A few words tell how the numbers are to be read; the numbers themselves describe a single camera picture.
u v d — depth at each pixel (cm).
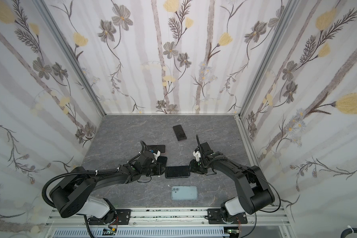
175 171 89
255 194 44
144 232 70
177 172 89
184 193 82
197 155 84
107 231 72
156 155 82
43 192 43
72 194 43
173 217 75
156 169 78
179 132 112
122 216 74
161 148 104
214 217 73
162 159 93
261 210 45
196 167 78
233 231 71
